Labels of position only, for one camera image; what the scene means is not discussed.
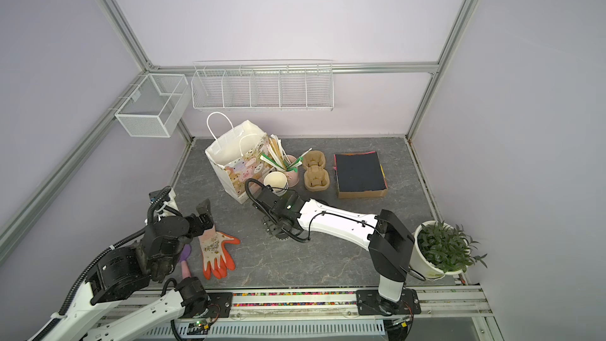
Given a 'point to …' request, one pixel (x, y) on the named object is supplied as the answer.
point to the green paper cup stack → (278, 181)
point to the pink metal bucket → (293, 177)
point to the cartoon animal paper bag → (235, 157)
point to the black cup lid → (282, 236)
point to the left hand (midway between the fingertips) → (195, 208)
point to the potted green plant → (441, 249)
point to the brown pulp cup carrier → (316, 177)
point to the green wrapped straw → (293, 166)
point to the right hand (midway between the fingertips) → (276, 218)
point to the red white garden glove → (215, 260)
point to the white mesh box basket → (158, 106)
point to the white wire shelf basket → (301, 85)
